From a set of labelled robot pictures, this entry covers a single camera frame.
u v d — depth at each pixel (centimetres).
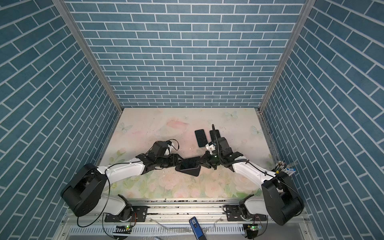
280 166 72
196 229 68
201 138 103
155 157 68
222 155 67
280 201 42
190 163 82
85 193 43
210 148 81
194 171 84
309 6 71
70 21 74
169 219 74
